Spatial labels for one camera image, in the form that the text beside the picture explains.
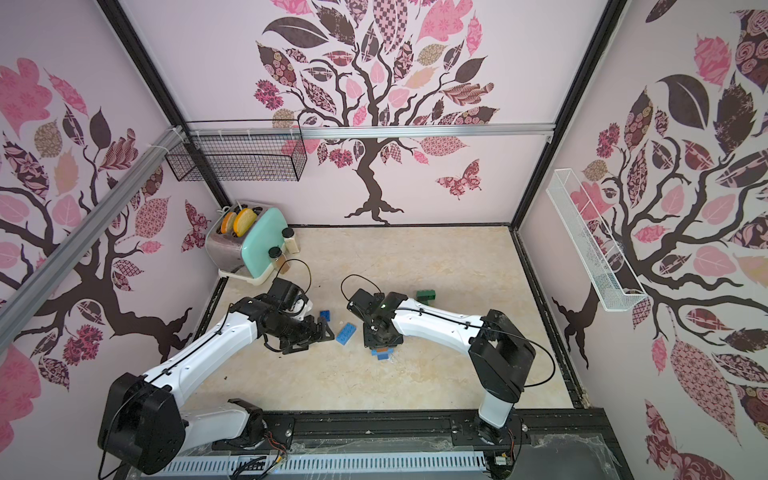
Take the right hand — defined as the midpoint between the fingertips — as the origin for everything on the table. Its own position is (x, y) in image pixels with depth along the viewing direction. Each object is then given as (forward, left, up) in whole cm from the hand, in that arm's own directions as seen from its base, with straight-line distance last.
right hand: (379, 345), depth 82 cm
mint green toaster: (+27, +43, +7) cm, 51 cm away
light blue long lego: (-1, +1, -2) cm, 3 cm away
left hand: (-1, +16, +2) cm, 17 cm away
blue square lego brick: (+13, +18, -5) cm, 23 cm away
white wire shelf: (+11, -59, +19) cm, 63 cm away
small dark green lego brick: (+19, -15, -4) cm, 25 cm away
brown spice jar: (+31, +35, +2) cm, 47 cm away
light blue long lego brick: (+6, +10, -5) cm, 13 cm away
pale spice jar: (+41, +34, -1) cm, 53 cm away
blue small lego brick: (-1, -1, -5) cm, 5 cm away
